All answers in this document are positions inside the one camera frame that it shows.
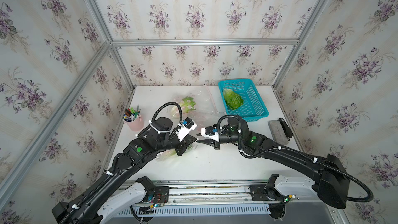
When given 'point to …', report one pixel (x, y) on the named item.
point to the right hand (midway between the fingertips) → (200, 136)
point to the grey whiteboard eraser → (281, 132)
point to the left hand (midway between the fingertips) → (195, 138)
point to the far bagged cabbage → (187, 104)
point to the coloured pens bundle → (130, 114)
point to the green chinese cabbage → (233, 100)
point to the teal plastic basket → (254, 108)
